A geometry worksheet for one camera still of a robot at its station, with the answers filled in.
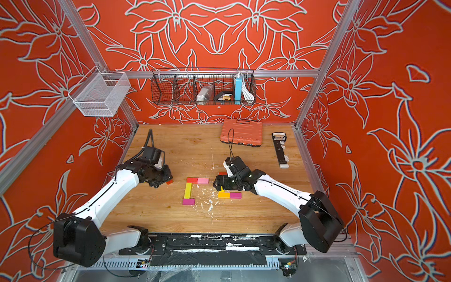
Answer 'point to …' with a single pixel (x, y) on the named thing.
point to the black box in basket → (224, 96)
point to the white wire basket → (100, 94)
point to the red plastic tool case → (246, 133)
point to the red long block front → (194, 180)
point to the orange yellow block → (223, 195)
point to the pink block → (202, 181)
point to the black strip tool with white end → (279, 138)
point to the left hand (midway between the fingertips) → (172, 175)
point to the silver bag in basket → (204, 94)
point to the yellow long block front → (187, 192)
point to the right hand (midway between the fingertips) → (217, 185)
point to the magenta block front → (188, 201)
